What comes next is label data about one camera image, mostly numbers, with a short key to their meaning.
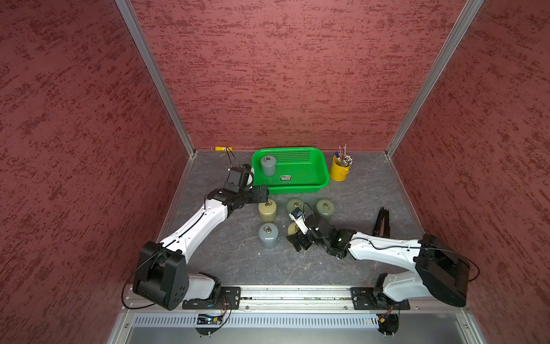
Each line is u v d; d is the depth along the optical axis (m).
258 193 0.75
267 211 0.88
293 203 0.90
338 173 1.03
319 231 0.63
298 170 1.13
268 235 0.81
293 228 0.81
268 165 1.06
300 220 0.72
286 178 1.10
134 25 0.74
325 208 0.88
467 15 0.72
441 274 0.43
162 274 0.41
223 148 1.23
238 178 0.64
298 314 0.71
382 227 0.91
